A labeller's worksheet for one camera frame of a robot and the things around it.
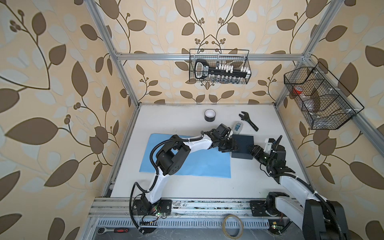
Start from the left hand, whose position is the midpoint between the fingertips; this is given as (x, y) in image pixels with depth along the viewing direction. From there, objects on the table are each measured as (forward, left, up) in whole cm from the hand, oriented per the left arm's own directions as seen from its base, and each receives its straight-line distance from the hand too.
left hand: (240, 149), depth 86 cm
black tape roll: (+32, +17, -7) cm, 37 cm away
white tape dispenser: (+19, -2, -4) cm, 20 cm away
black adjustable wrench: (+31, -11, -8) cm, 34 cm away
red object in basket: (+25, -30, +24) cm, 46 cm away
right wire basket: (+12, -38, +27) cm, 48 cm away
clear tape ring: (-36, +7, -8) cm, 38 cm away
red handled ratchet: (-40, +68, -7) cm, 79 cm away
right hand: (0, -6, -1) cm, 6 cm away
